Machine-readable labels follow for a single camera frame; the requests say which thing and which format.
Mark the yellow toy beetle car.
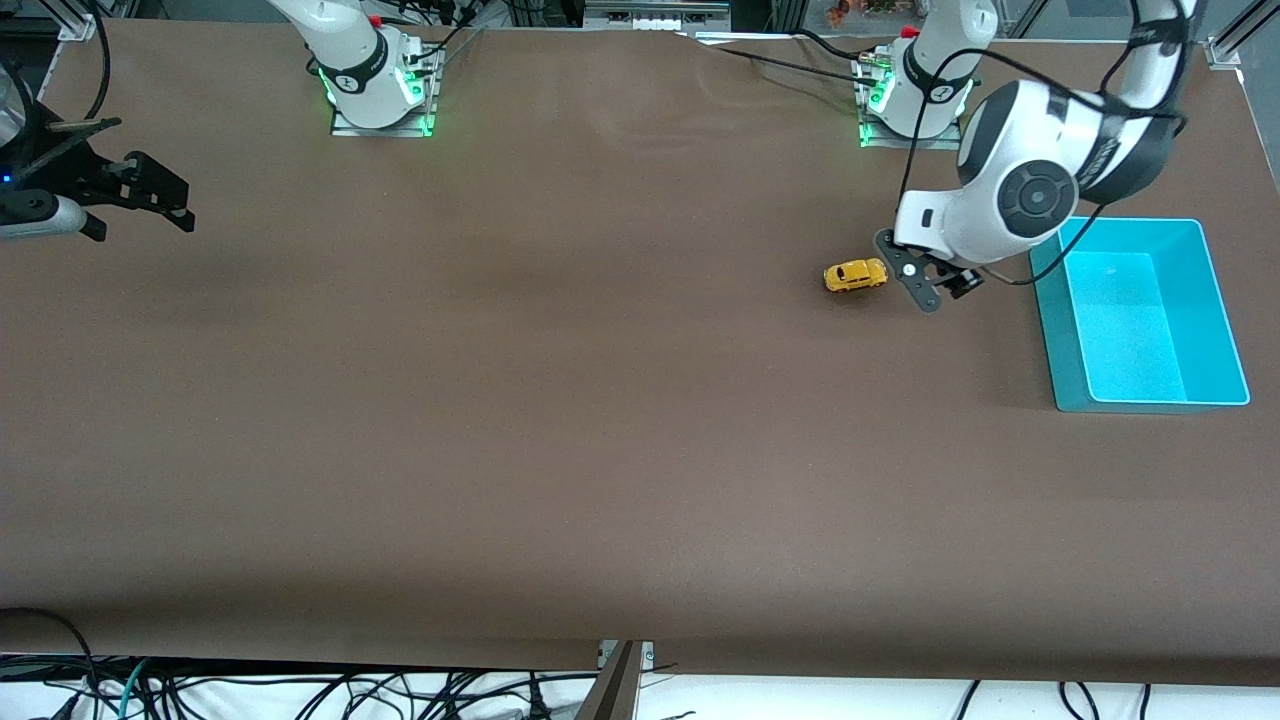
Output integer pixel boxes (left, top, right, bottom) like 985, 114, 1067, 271
823, 257, 889, 294

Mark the cyan plastic bin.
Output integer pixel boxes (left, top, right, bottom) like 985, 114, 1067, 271
1030, 217, 1251, 414

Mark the orange background object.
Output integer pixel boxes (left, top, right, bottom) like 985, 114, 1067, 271
825, 0, 901, 26

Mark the brown table cover sheet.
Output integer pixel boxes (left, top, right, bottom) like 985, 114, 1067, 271
0, 18, 1280, 688

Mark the white power strip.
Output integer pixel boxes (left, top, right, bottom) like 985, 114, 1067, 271
583, 0, 733, 31

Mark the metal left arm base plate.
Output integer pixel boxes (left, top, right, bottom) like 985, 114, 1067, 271
858, 50, 964, 151

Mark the aluminium frame corner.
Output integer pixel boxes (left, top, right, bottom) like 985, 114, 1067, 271
58, 0, 141, 43
1205, 0, 1261, 71

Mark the short black base cable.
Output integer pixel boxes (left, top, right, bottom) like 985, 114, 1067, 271
795, 28, 881, 63

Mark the long black base cable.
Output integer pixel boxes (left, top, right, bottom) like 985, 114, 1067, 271
680, 33, 881, 86

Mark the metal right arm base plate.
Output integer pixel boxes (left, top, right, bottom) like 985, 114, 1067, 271
330, 40, 438, 139

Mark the black cable at right base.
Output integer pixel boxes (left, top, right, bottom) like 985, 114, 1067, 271
400, 0, 483, 71

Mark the black looped floor cable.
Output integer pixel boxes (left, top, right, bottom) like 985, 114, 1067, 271
0, 607, 98, 720

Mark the teal cable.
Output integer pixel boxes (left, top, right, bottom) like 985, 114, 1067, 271
118, 658, 151, 720

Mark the metal table bracket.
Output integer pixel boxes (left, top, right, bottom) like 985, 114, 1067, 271
575, 640, 656, 720

